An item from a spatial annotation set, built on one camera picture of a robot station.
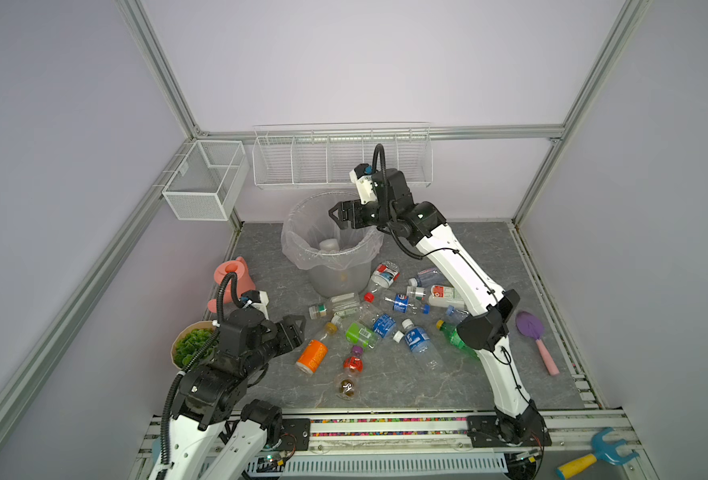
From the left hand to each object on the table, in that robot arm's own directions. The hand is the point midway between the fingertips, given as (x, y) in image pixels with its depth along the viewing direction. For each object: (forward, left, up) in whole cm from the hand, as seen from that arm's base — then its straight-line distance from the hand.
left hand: (295, 328), depth 69 cm
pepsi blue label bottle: (+14, -28, -17) cm, 36 cm away
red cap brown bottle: (-4, -13, -18) cm, 23 cm away
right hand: (+27, -12, +11) cm, 31 cm away
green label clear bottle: (+4, -16, -17) cm, 23 cm away
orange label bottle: (0, -1, -18) cm, 18 cm away
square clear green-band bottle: (+16, -11, -19) cm, 27 cm away
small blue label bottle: (+7, -22, -17) cm, 29 cm away
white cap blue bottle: (+1, -32, -19) cm, 37 cm away
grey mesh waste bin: (+20, -10, -13) cm, 26 cm away
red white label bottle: (+25, -24, -18) cm, 39 cm away
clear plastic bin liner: (+36, -1, -10) cm, 37 cm away
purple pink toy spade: (+6, -68, -21) cm, 71 cm away
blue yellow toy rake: (-27, -72, -20) cm, 79 cm away
